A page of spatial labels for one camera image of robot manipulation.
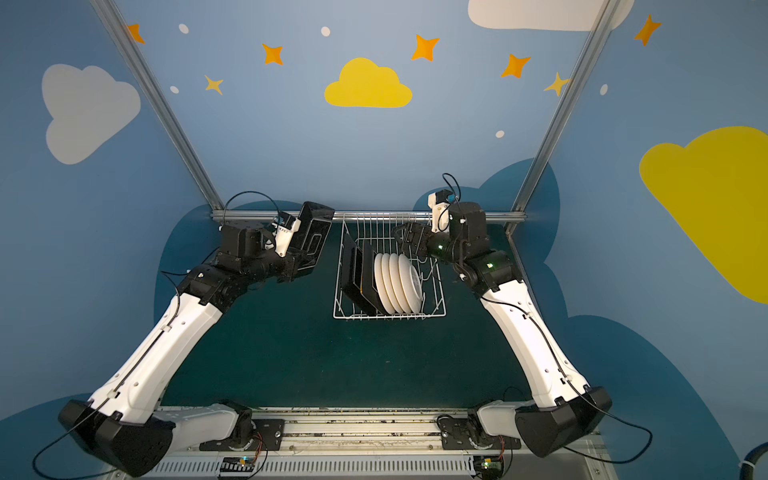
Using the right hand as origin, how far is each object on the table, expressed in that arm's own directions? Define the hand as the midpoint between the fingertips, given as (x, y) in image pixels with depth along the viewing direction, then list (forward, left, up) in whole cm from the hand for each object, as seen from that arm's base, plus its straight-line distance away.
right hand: (408, 229), depth 69 cm
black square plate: (-4, +10, -20) cm, 23 cm away
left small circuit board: (-45, +40, -40) cm, 72 cm away
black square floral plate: (-4, +16, -21) cm, 26 cm away
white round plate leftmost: (-1, +7, -21) cm, 22 cm away
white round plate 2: (0, +3, -22) cm, 22 cm away
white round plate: (-1, +5, -22) cm, 22 cm away
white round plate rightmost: (+1, -2, -24) cm, 24 cm away
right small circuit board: (-42, -23, -41) cm, 63 cm away
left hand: (-2, +27, -6) cm, 28 cm away
